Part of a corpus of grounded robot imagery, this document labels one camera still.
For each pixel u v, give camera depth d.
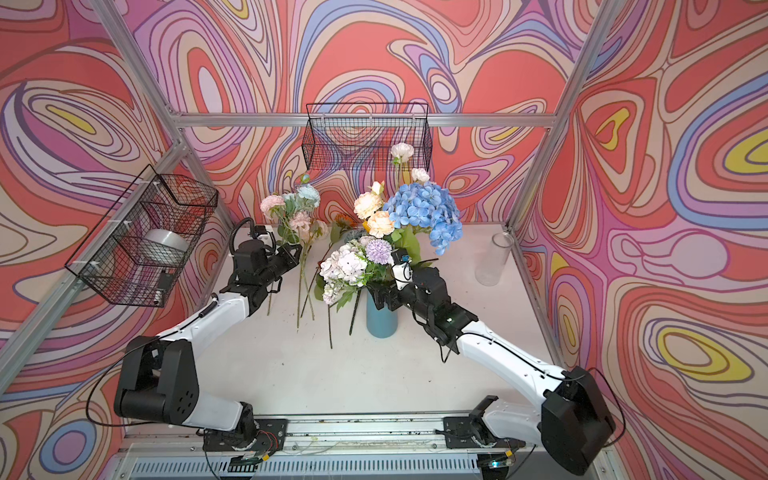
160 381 0.43
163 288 0.72
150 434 0.75
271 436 0.72
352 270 0.66
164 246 0.70
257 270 0.67
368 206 0.69
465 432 0.74
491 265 0.96
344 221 1.15
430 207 0.61
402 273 0.64
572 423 0.40
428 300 0.58
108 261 0.67
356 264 0.68
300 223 0.90
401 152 0.76
